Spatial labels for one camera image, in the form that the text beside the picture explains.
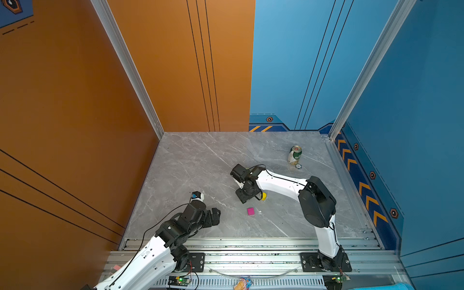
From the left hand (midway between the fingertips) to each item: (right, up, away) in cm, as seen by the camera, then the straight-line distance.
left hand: (213, 212), depth 80 cm
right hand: (+14, +5, +10) cm, 18 cm away
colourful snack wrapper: (+13, -22, -14) cm, 29 cm away
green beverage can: (+42, +25, +19) cm, 53 cm away
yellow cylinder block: (+24, +5, +9) cm, 26 cm away
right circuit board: (+51, -22, -11) cm, 57 cm away
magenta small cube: (+17, -2, +7) cm, 19 cm away
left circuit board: (-12, -24, -9) cm, 28 cm away
